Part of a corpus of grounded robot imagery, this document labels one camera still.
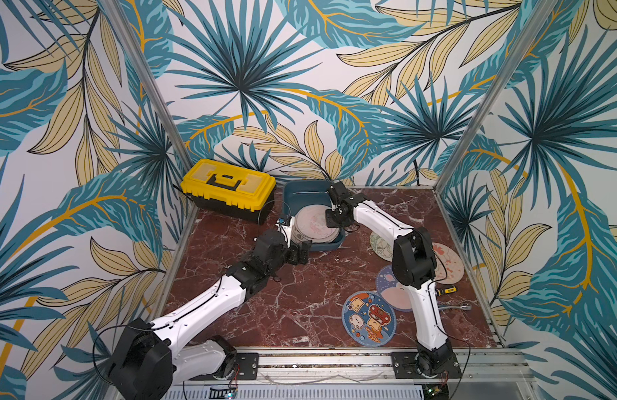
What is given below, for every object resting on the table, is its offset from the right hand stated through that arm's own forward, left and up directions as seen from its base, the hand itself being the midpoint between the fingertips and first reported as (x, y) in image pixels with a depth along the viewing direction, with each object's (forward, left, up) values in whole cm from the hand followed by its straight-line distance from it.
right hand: (333, 220), depth 100 cm
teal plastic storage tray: (+13, +14, +2) cm, 19 cm away
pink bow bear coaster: (-18, -45, -7) cm, 49 cm away
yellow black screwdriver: (-29, -36, -6) cm, 46 cm away
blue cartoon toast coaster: (-37, -9, -7) cm, 38 cm away
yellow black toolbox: (+7, +40, +12) cm, 42 cm away
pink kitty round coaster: (+1, +9, -4) cm, 10 cm away
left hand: (-18, +14, +12) cm, 25 cm away
